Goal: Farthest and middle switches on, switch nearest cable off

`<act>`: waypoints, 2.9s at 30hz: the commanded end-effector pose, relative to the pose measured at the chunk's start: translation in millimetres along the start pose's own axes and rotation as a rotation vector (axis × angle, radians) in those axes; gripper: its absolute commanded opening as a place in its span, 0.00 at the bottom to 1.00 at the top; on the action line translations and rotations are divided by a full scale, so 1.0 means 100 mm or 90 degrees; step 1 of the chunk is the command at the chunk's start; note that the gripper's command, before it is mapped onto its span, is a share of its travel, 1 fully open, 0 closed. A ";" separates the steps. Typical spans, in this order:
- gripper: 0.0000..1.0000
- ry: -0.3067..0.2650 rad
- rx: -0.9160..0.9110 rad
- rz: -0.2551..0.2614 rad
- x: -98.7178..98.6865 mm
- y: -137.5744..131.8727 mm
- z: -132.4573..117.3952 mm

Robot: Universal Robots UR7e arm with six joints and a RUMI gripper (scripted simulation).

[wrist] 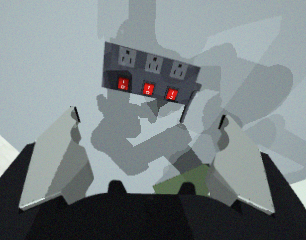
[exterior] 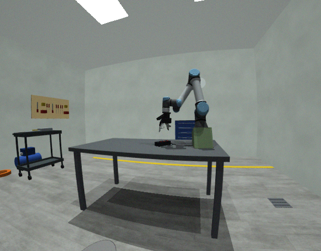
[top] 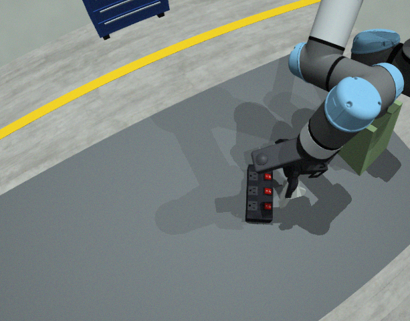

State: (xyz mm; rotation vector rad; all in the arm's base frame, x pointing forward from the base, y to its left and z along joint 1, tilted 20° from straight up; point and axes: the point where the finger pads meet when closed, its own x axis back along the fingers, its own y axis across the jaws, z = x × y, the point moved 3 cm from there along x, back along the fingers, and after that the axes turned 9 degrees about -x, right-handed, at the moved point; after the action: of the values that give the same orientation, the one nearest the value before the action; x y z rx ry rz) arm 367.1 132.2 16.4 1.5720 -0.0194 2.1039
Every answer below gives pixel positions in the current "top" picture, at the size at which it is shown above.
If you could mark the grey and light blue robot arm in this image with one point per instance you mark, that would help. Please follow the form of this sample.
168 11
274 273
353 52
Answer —
361 88

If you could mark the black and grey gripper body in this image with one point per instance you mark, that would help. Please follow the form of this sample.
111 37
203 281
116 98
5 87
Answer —
308 166

